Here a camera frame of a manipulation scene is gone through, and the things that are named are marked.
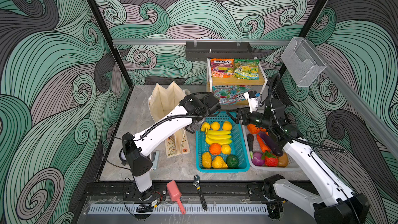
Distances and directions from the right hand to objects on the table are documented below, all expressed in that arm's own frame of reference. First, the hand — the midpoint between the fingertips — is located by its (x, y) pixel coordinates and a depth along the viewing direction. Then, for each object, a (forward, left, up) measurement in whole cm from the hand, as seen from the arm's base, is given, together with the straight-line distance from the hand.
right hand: (232, 111), depth 71 cm
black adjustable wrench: (-25, +17, -27) cm, 41 cm away
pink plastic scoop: (-31, +27, -24) cm, 47 cm away
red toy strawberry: (-16, -20, -21) cm, 33 cm away
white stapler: (-16, +39, -26) cm, 50 cm away
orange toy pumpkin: (-10, -7, +2) cm, 12 cm away
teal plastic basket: (-8, +4, -23) cm, 25 cm away
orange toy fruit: (-10, +7, -21) cm, 25 cm away
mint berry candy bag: (+18, -2, -9) cm, 21 cm away
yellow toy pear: (-17, +6, -22) cm, 28 cm away
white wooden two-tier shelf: (+13, -14, +4) cm, 20 cm away
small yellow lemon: (+5, +12, -23) cm, 26 cm away
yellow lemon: (+5, +6, -23) cm, 25 cm away
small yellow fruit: (-10, +1, -23) cm, 25 cm away
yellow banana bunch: (-2, +3, -24) cm, 24 cm away
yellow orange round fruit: (+5, -1, -23) cm, 23 cm away
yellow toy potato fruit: (-15, +12, -23) cm, 30 cm away
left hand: (-2, +20, -4) cm, 20 cm away
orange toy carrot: (-9, -19, -21) cm, 30 cm away
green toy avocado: (-16, -1, -22) cm, 27 cm away
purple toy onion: (-15, -14, -22) cm, 30 cm away
